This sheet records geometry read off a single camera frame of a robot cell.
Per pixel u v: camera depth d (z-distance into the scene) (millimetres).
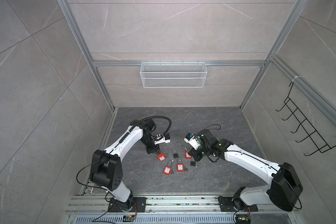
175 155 917
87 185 456
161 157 813
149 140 700
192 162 880
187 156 899
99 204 747
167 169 841
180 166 856
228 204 740
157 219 698
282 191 398
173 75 1000
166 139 732
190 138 718
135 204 729
